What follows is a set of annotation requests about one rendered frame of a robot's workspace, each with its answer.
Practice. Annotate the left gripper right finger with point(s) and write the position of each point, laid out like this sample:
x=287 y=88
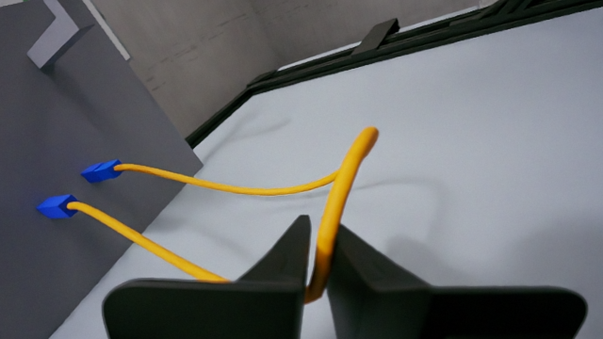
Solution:
x=372 y=297

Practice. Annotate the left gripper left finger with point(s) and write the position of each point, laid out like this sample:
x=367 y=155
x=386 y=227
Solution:
x=265 y=302

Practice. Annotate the yellow patch cord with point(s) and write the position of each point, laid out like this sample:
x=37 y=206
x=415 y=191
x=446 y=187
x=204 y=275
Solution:
x=343 y=180

